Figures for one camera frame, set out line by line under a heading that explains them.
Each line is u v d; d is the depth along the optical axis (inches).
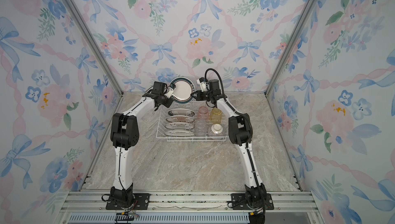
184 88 39.9
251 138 24.4
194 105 43.1
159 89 32.8
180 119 38.4
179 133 35.4
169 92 36.8
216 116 38.4
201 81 37.4
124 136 23.1
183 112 38.5
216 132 36.4
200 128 35.4
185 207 28.8
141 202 29.5
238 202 29.2
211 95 34.8
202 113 37.6
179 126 36.2
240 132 27.1
